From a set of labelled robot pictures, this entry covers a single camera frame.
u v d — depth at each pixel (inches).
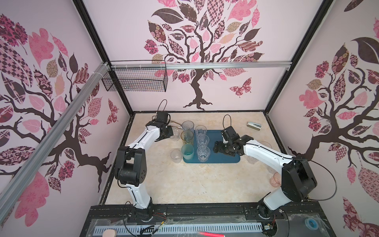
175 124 43.9
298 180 17.2
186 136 37.0
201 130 40.5
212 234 26.9
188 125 38.7
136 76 37.3
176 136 36.5
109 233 26.7
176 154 36.9
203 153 37.3
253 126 42.9
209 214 29.4
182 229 27.5
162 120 29.0
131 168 19.0
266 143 36.4
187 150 36.3
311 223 27.9
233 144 25.7
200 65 37.3
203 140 38.4
